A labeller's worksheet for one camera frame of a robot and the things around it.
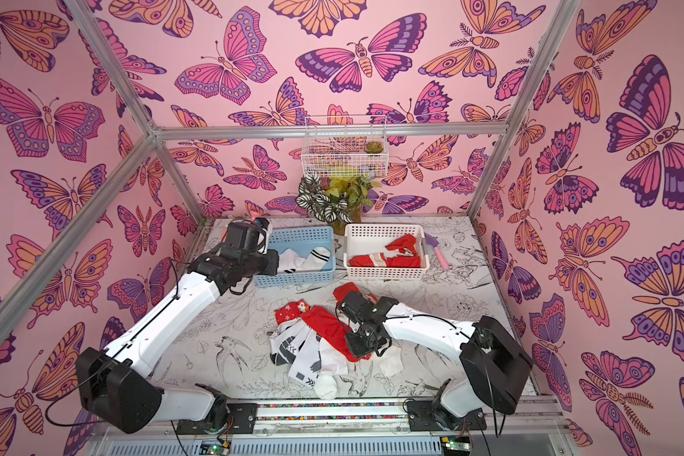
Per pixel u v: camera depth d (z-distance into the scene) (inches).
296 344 32.6
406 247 41.8
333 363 32.1
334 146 39.6
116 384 15.3
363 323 24.9
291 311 36.2
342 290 39.1
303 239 43.1
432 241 43.9
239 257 23.4
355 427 28.8
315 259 41.8
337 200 37.3
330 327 33.6
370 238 44.4
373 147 36.5
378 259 41.6
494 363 16.6
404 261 40.4
